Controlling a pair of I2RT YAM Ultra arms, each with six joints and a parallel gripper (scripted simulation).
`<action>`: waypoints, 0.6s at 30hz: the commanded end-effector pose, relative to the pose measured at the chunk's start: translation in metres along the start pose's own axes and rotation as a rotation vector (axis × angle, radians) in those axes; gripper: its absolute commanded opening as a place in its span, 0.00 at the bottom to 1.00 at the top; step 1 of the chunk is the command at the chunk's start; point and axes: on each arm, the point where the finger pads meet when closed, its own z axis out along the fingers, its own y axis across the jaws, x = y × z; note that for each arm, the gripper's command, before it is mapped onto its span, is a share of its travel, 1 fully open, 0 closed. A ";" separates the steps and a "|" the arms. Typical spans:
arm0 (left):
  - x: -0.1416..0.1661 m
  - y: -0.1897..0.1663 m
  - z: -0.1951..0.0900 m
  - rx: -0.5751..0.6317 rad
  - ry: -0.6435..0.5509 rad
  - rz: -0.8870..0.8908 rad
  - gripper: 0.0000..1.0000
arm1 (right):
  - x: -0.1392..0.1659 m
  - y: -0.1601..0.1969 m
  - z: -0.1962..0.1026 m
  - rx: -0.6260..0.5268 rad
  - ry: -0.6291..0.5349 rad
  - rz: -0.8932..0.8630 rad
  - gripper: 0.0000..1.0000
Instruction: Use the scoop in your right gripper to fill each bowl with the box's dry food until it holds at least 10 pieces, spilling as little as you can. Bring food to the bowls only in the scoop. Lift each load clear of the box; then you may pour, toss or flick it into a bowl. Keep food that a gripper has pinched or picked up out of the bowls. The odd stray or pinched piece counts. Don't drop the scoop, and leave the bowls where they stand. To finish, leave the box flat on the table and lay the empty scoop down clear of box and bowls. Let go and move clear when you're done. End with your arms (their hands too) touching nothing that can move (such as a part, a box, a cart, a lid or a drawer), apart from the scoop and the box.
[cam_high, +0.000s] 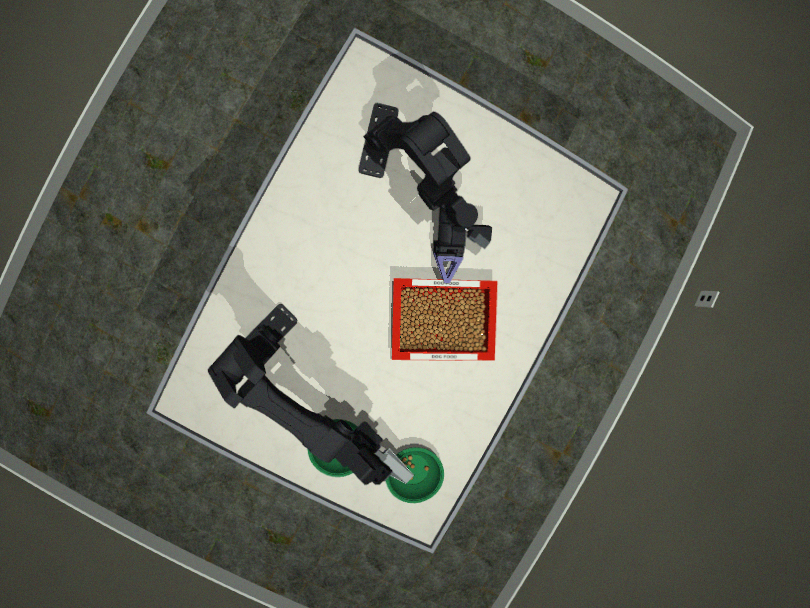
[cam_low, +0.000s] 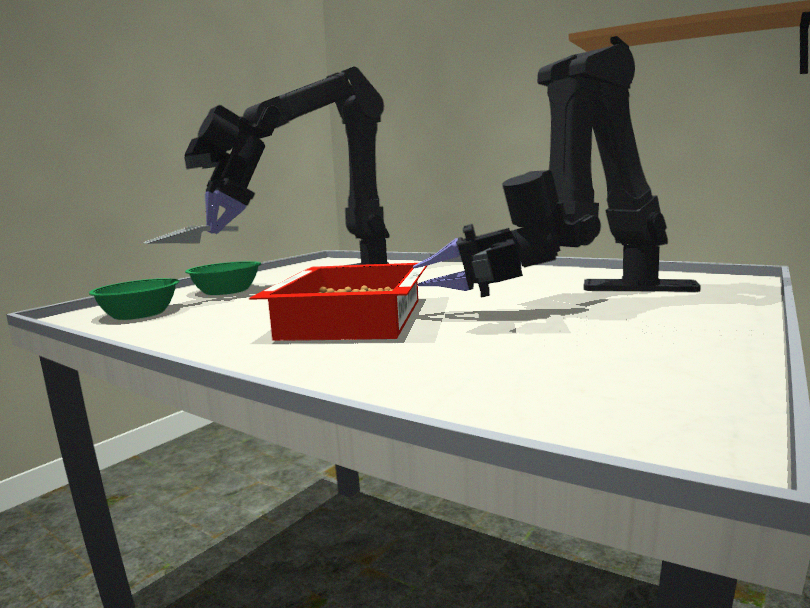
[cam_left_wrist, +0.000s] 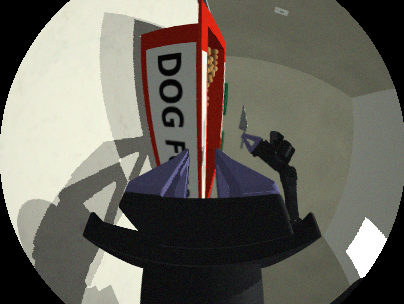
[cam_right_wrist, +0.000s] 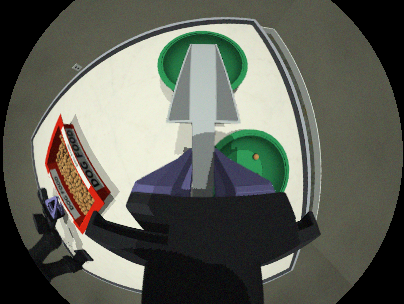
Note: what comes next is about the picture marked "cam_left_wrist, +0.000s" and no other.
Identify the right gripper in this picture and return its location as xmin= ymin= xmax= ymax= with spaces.
xmin=241 ymin=133 xmax=273 ymax=163

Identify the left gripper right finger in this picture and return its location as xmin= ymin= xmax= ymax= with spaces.
xmin=215 ymin=148 xmax=281 ymax=198

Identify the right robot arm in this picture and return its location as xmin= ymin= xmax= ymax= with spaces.
xmin=264 ymin=131 xmax=302 ymax=225

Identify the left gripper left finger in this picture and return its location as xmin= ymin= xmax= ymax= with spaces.
xmin=124 ymin=149 xmax=189 ymax=198

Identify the red box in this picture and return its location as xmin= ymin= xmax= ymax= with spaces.
xmin=141 ymin=0 xmax=225 ymax=198

